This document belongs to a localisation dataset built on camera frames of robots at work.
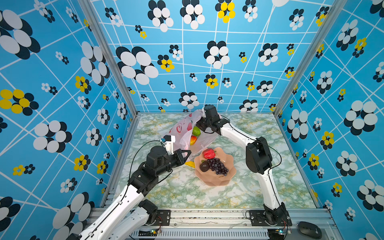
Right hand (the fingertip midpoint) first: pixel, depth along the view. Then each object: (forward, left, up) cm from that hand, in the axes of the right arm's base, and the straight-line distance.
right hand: (191, 120), depth 95 cm
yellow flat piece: (-23, 0, -15) cm, 27 cm away
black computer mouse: (-56, -57, -16) cm, 82 cm away
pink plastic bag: (-9, +5, 0) cm, 10 cm away
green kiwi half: (-1, -3, -10) cm, 11 cm away
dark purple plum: (-27, -8, -10) cm, 30 cm away
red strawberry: (-20, -11, -9) cm, 24 cm away
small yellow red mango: (-7, -1, -12) cm, 14 cm away
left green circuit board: (-58, +19, -17) cm, 63 cm away
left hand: (-29, -2, +10) cm, 31 cm away
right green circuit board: (-58, -42, -18) cm, 73 cm away
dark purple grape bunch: (-26, -14, -11) cm, 32 cm away
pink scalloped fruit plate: (-31, -11, -16) cm, 37 cm away
